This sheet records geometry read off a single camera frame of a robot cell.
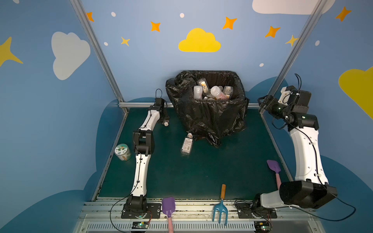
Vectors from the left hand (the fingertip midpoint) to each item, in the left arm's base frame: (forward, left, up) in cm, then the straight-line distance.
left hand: (165, 117), depth 111 cm
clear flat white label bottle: (-25, -17, -1) cm, 30 cm away
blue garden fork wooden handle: (-61, -36, -3) cm, 71 cm away
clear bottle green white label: (-3, -42, +28) cm, 51 cm away
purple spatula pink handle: (-38, -72, -2) cm, 81 cm away
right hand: (-19, -56, +35) cm, 69 cm away
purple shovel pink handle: (-61, -8, -4) cm, 62 cm away
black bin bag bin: (-20, -30, +21) cm, 42 cm away
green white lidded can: (-33, +23, +3) cm, 40 cm away
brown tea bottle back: (-6, -1, 0) cm, 6 cm away
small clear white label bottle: (+4, -26, +30) cm, 40 cm away
